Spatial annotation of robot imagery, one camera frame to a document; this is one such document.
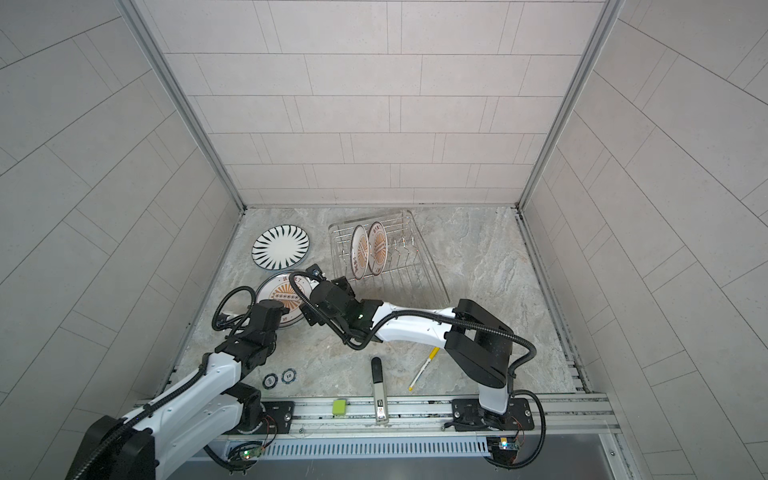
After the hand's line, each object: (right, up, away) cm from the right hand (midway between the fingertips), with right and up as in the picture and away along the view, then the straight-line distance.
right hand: (314, 296), depth 79 cm
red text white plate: (+16, +12, +16) cm, 25 cm away
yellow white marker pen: (+32, -16, +1) cm, 36 cm away
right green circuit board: (+47, -32, -11) cm, 58 cm away
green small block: (+8, -26, -6) cm, 28 cm away
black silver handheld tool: (+18, -24, -9) cm, 31 cm away
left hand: (-13, -4, +7) cm, 15 cm away
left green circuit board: (-10, -31, -15) cm, 35 cm away
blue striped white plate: (-18, +12, +23) cm, 32 cm away
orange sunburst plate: (+10, +11, +14) cm, 21 cm away
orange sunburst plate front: (-15, 0, +12) cm, 19 cm away
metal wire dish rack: (+26, +2, +16) cm, 31 cm away
